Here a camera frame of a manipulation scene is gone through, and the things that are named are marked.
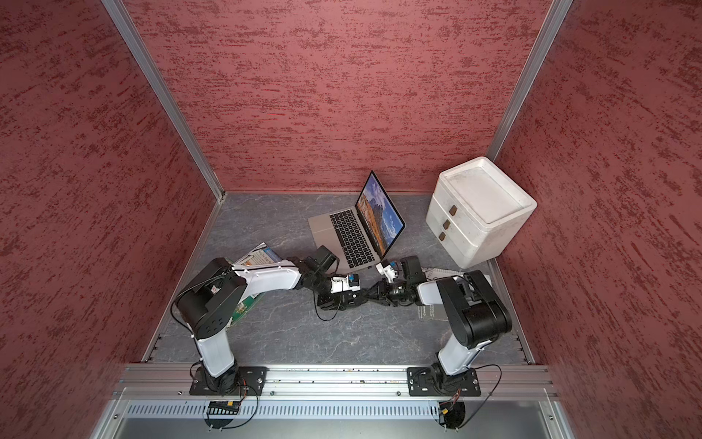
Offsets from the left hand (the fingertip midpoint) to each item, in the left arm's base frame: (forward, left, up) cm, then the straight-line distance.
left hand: (340, 300), depth 89 cm
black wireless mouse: (0, -6, +3) cm, 6 cm away
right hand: (-1, -8, +2) cm, 9 cm away
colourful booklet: (+17, +31, +1) cm, 35 cm away
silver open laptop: (+26, -7, 0) cm, 27 cm away
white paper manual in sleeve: (-3, -32, 0) cm, 33 cm away
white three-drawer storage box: (+21, -43, +24) cm, 53 cm away
